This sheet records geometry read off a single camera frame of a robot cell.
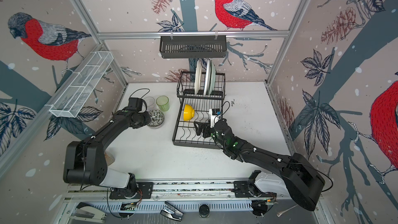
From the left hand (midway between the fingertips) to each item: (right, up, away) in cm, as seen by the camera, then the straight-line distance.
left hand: (146, 119), depth 89 cm
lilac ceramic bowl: (+5, -5, +2) cm, 8 cm away
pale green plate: (+39, +23, -12) cm, 47 cm away
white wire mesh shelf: (-29, +15, -15) cm, 36 cm away
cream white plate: (+31, +24, -12) cm, 41 cm away
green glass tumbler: (+6, +9, +13) cm, 17 cm away
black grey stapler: (-20, -39, -21) cm, 49 cm away
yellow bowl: (+25, +4, +3) cm, 25 cm away
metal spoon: (+68, -39, -22) cm, 81 cm away
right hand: (+32, -1, -9) cm, 33 cm away
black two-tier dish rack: (+31, +16, -6) cm, 35 cm away
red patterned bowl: (+4, 0, +6) cm, 7 cm away
